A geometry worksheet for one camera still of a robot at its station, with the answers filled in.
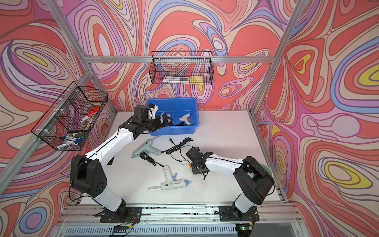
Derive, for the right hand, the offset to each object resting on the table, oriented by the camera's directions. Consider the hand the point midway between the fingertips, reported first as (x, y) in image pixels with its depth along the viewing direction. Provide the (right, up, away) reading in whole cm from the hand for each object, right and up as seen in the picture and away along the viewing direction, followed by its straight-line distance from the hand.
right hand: (200, 172), depth 88 cm
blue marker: (-60, +22, -21) cm, 67 cm away
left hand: (-18, +31, -4) cm, 36 cm away
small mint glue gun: (-28, +38, +26) cm, 54 cm away
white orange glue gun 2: (-9, +3, +2) cm, 10 cm away
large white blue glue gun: (-17, -3, -8) cm, 19 cm away
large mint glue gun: (-34, +14, +7) cm, 38 cm away
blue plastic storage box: (-16, +42, +24) cm, 51 cm away
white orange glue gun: (-10, +34, +23) cm, 42 cm away
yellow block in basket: (-2, +57, +2) cm, 57 cm away
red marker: (-57, +36, -12) cm, 69 cm away
